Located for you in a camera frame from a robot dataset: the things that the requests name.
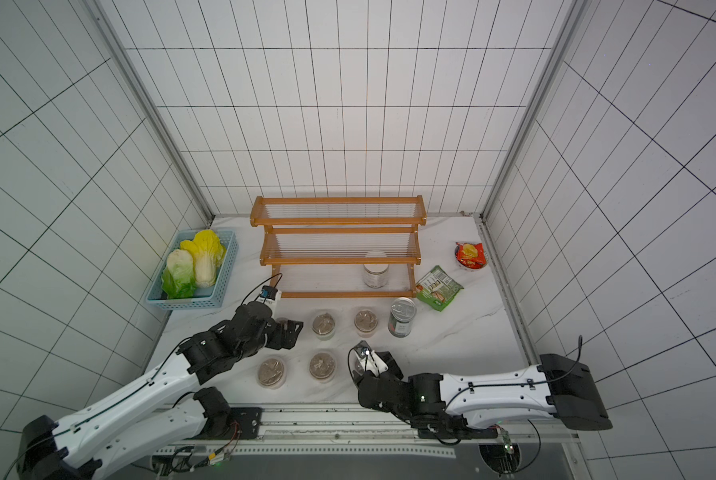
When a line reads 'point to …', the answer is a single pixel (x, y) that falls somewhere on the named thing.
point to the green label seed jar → (323, 326)
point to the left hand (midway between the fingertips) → (280, 328)
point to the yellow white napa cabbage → (208, 252)
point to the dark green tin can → (402, 313)
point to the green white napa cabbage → (179, 278)
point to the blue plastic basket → (156, 297)
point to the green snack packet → (437, 289)
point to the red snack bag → (470, 255)
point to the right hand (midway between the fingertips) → (357, 371)
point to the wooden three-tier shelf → (341, 246)
